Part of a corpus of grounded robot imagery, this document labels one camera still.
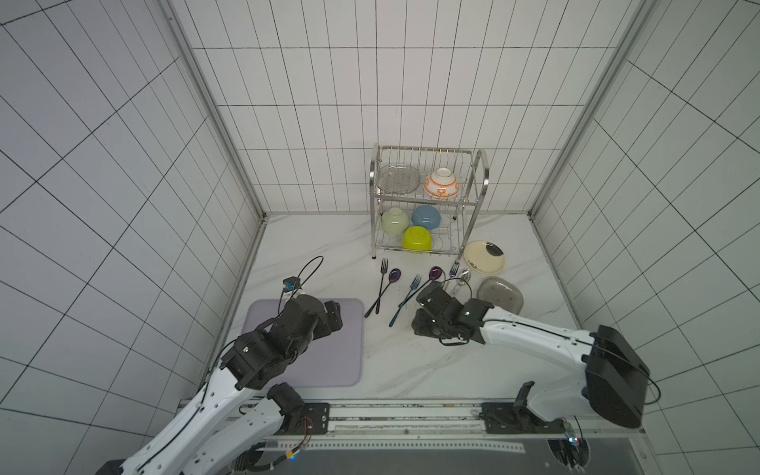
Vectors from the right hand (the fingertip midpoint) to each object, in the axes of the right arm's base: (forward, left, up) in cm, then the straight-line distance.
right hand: (406, 329), depth 82 cm
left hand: (-3, +22, +11) cm, 25 cm away
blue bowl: (+45, -7, +1) cm, 45 cm away
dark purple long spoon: (+23, -10, -6) cm, 26 cm away
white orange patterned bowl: (+35, -9, +24) cm, 44 cm away
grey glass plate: (+17, -31, -7) cm, 36 cm away
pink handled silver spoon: (+20, -19, -6) cm, 28 cm away
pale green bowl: (+40, +5, +2) cm, 41 cm away
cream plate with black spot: (+33, -29, -8) cm, 44 cm away
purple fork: (+24, +8, -7) cm, 27 cm away
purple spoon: (+21, +5, -6) cm, 22 cm away
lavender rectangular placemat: (-6, +21, -11) cm, 25 cm away
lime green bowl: (+33, -3, +1) cm, 33 cm away
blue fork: (+19, -3, -7) cm, 20 cm away
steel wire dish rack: (+31, -3, +21) cm, 38 cm away
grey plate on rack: (+41, +4, +21) cm, 46 cm away
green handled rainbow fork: (+26, -17, -7) cm, 32 cm away
